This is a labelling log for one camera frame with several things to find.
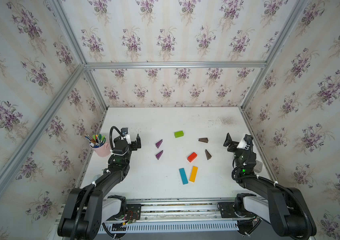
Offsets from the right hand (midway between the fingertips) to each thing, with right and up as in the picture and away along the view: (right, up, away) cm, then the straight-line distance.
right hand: (239, 135), depth 83 cm
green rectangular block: (-33, -1, +21) cm, 39 cm away
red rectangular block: (-26, -15, +8) cm, 31 cm away
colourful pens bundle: (-84, -4, +6) cm, 84 cm away
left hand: (-63, 0, +3) cm, 63 cm away
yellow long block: (-25, -23, +3) cm, 34 cm away
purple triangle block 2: (-46, -13, +8) cm, 49 cm away
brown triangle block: (-16, -4, +16) cm, 23 cm away
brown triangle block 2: (-15, -13, +9) cm, 22 cm away
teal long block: (-31, -23, +2) cm, 39 cm away
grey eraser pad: (+13, -19, +3) cm, 23 cm away
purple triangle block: (-47, -7, +13) cm, 50 cm away
